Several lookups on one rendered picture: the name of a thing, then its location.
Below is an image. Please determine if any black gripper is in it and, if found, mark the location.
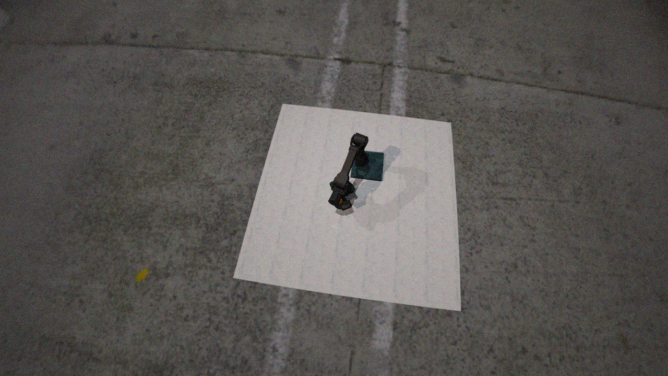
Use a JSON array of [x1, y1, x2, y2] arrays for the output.
[[330, 181, 352, 210]]

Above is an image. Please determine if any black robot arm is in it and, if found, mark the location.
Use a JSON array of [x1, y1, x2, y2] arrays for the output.
[[328, 133, 369, 206]]

